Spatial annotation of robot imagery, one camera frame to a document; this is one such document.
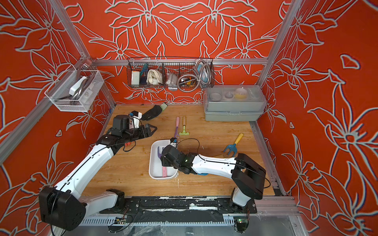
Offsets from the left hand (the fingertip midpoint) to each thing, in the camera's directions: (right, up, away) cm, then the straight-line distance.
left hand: (152, 128), depth 79 cm
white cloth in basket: (-1, +31, +11) cm, 33 cm away
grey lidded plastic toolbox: (+52, +16, +22) cm, 59 cm away
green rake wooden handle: (+17, -5, +22) cm, 28 cm away
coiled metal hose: (+21, +27, +11) cm, 36 cm away
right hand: (+3, -17, -1) cm, 18 cm away
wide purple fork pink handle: (+6, -26, +4) cm, 27 cm away
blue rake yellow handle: (+50, -14, +16) cm, 54 cm away
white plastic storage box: (0, -24, +7) cm, 25 cm away
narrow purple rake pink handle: (+11, -6, +22) cm, 25 cm away
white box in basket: (-14, +31, +11) cm, 35 cm away
